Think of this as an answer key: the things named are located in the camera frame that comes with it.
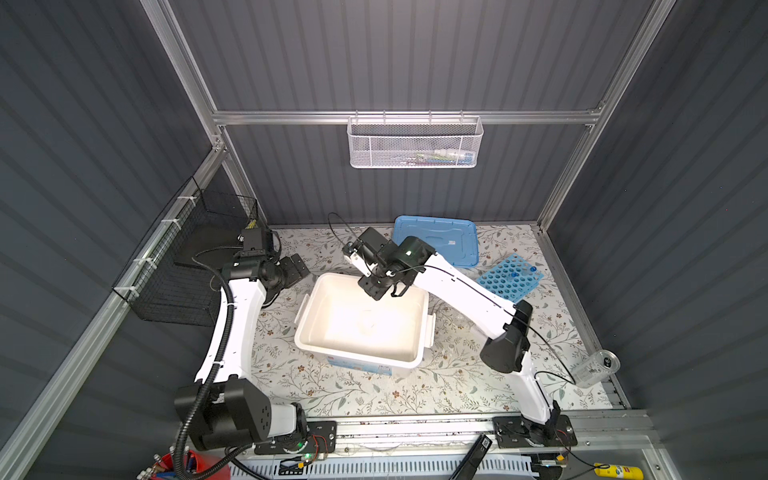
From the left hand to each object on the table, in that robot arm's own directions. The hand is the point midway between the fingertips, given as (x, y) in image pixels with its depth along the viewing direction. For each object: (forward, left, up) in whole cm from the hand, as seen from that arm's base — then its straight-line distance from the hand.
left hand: (290, 277), depth 80 cm
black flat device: (-43, -42, -17) cm, 62 cm away
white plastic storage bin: (-6, -12, -19) cm, 23 cm away
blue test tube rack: (+6, -69, -14) cm, 70 cm away
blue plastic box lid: (+30, -53, -20) cm, 64 cm away
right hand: (-3, -22, 0) cm, 22 cm away
